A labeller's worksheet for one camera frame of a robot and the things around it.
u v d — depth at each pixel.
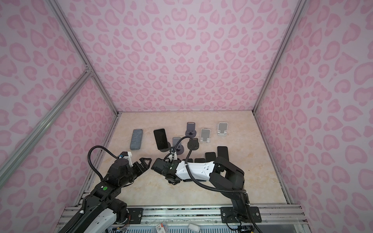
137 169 0.69
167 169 0.64
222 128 1.04
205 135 0.99
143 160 0.72
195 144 1.00
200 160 0.93
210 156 0.95
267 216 0.73
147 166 0.72
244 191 0.46
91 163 0.58
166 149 0.96
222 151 0.98
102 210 0.53
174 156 0.75
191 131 1.03
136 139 1.01
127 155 0.73
